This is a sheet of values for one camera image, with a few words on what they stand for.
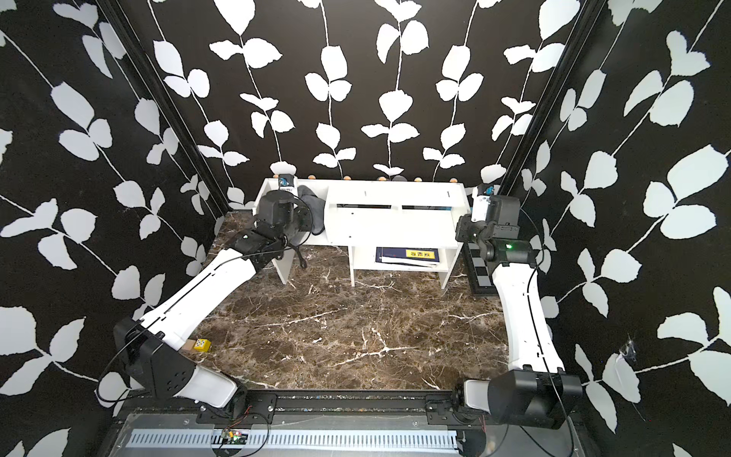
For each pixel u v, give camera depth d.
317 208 0.74
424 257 0.88
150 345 0.40
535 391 0.38
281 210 0.56
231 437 0.70
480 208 0.66
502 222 0.54
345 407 0.75
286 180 0.65
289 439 0.70
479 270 0.98
